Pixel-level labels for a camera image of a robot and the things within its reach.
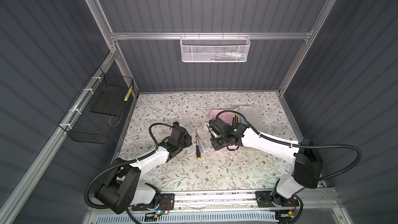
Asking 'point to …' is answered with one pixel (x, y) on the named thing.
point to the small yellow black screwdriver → (197, 150)
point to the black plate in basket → (111, 102)
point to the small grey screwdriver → (201, 149)
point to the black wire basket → (97, 114)
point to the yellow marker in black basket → (128, 94)
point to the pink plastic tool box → (251, 113)
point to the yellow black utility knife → (233, 120)
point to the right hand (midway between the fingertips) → (215, 144)
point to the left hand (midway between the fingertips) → (188, 138)
